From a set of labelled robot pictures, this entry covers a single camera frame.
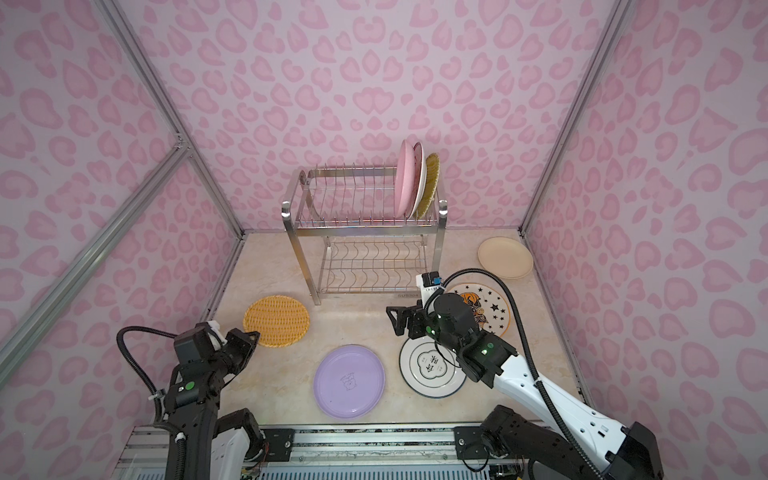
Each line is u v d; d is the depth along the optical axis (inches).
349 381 32.9
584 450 15.4
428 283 24.8
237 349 27.2
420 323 25.2
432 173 28.4
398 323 25.4
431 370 33.3
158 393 22.6
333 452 28.5
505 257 44.7
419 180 26.7
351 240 46.2
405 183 26.6
